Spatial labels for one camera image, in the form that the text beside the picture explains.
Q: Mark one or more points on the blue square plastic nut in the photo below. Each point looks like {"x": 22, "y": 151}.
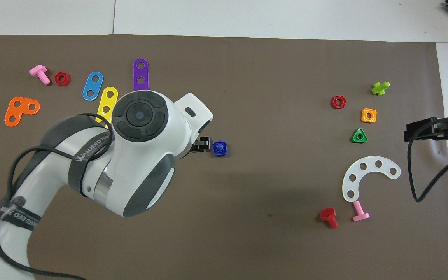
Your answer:
{"x": 225, "y": 153}

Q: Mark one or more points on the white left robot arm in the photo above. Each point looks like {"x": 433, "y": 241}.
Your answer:
{"x": 142, "y": 155}

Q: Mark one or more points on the orange square plastic nut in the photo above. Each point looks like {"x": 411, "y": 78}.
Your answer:
{"x": 364, "y": 115}

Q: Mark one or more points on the lime green cross-head bolt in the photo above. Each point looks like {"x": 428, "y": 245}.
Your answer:
{"x": 378, "y": 89}

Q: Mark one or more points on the white curved five-hole plate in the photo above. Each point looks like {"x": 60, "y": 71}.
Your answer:
{"x": 370, "y": 161}

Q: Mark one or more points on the green triangular plastic nut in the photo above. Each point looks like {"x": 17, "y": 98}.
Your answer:
{"x": 354, "y": 139}

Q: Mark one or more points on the brown table mat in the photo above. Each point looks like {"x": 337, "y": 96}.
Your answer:
{"x": 247, "y": 217}

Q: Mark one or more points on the red hexagonal plastic nut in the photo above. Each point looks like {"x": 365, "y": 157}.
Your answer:
{"x": 333, "y": 102}
{"x": 57, "y": 79}

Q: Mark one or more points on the purple four-hole plate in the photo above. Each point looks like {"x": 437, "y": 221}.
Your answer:
{"x": 141, "y": 73}

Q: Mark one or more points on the pink plastic bolt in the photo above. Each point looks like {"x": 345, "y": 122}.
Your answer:
{"x": 359, "y": 212}
{"x": 37, "y": 70}

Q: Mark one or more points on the yellow three-hole plate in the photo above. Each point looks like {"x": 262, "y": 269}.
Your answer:
{"x": 109, "y": 101}

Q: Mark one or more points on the red plastic bolt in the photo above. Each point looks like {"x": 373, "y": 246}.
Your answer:
{"x": 328, "y": 214}

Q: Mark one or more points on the blue two-hole plate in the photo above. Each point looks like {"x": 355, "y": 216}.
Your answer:
{"x": 92, "y": 86}

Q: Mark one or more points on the orange three-hole angled plate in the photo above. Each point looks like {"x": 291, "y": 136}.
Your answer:
{"x": 21, "y": 110}

